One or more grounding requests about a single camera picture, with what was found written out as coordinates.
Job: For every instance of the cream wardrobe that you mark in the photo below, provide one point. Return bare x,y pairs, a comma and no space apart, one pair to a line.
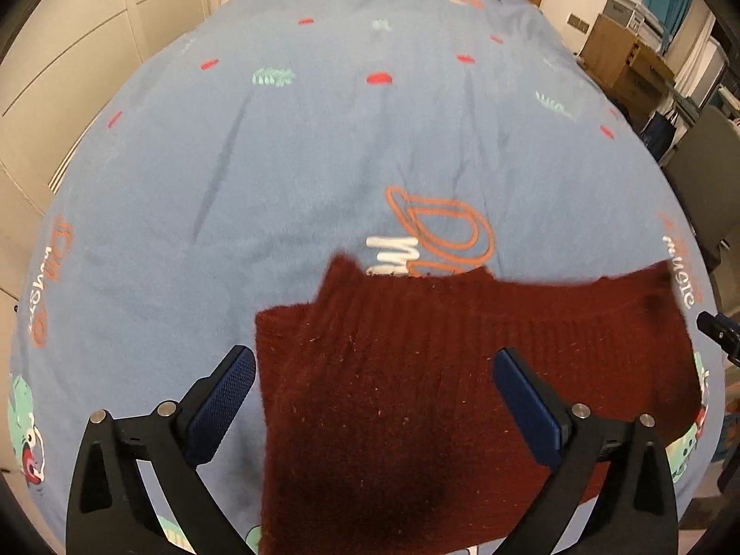
75,69

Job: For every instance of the wooden cabinet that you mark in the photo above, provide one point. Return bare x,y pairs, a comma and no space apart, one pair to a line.
627,63

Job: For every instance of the blue printed blanket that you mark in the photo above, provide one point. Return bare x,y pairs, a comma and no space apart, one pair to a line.
260,156

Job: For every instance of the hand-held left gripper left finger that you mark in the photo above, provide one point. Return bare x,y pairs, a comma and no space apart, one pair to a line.
222,399

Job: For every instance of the grey chair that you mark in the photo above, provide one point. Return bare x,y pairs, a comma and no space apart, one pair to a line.
708,173

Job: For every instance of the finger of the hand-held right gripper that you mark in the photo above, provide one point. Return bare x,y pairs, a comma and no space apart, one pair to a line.
722,332

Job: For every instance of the wall socket plate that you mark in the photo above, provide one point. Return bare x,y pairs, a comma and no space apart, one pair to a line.
577,22

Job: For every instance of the grey storage box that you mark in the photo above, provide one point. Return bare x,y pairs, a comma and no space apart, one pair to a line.
630,8

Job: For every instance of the dark red knit sweater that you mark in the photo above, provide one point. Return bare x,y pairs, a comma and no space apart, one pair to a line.
404,387

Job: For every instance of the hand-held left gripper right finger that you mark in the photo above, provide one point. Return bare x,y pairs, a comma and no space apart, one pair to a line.
529,410

